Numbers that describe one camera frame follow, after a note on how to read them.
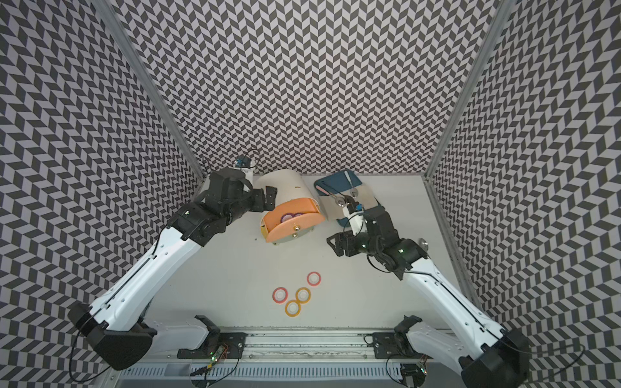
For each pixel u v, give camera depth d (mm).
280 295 825
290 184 873
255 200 619
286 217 806
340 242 645
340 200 1085
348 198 1114
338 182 1165
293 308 804
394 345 664
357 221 656
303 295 829
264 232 758
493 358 368
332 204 1087
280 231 727
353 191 1116
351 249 653
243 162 596
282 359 719
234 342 727
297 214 826
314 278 872
